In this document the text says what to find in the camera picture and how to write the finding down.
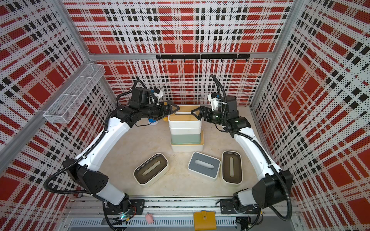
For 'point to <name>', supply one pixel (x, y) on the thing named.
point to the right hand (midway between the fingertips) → (198, 114)
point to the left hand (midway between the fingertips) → (176, 111)
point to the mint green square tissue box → (186, 138)
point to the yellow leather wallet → (204, 221)
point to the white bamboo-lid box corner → (183, 118)
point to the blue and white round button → (154, 122)
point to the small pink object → (149, 218)
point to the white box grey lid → (204, 165)
